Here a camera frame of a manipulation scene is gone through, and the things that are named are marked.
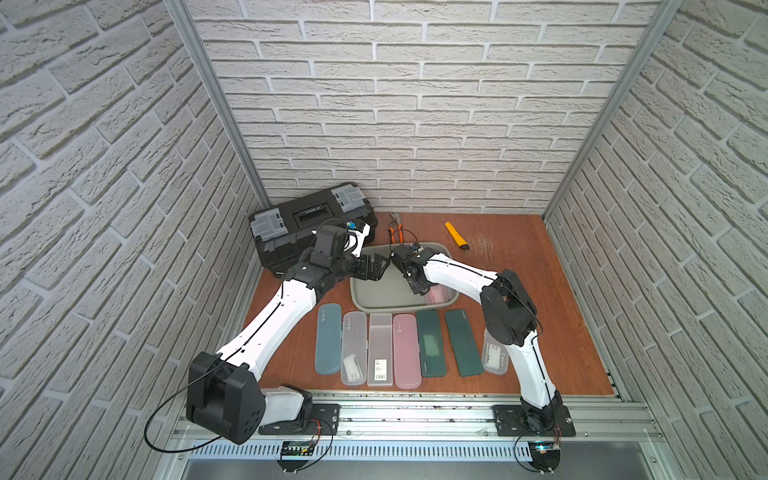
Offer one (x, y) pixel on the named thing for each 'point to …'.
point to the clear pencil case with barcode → (380, 350)
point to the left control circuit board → (297, 450)
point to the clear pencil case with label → (354, 348)
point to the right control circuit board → (545, 455)
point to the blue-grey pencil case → (328, 338)
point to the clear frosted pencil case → (495, 355)
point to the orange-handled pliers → (396, 220)
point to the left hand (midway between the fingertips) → (380, 255)
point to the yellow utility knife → (458, 238)
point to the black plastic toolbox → (282, 231)
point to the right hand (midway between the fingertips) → (437, 275)
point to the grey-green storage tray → (392, 292)
